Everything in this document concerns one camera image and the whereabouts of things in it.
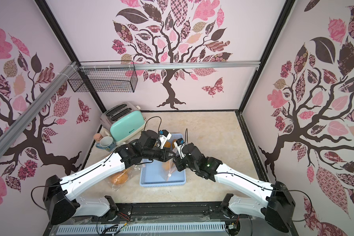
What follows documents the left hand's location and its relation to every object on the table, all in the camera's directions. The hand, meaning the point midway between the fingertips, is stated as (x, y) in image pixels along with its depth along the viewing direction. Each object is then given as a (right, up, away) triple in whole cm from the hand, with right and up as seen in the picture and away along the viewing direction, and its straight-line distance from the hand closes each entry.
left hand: (174, 158), depth 72 cm
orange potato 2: (-30, -12, +5) cm, 32 cm away
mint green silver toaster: (-33, +19, +20) cm, 43 cm away
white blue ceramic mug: (-45, +4, +23) cm, 51 cm away
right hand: (-1, 0, +4) cm, 4 cm away
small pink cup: (-50, +9, +20) cm, 55 cm away
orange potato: (-3, +7, -3) cm, 9 cm away
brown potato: (-1, +7, -2) cm, 8 cm away
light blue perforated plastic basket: (-12, -14, +19) cm, 26 cm away
